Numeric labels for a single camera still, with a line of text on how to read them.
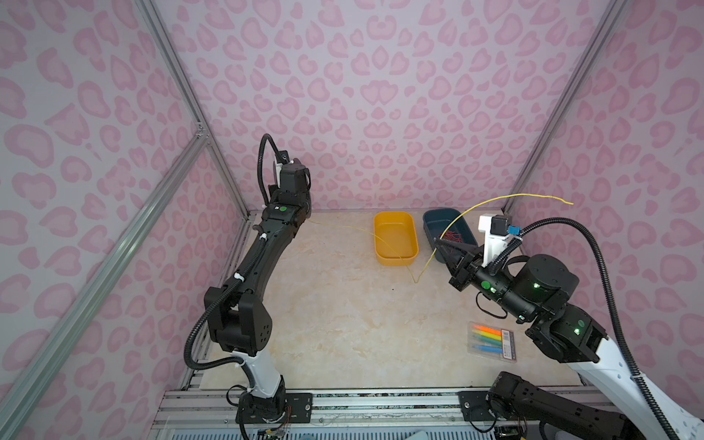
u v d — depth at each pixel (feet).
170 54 2.46
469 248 1.65
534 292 1.29
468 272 1.54
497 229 1.54
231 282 1.55
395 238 3.81
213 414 2.40
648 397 1.24
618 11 2.24
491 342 2.74
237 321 1.53
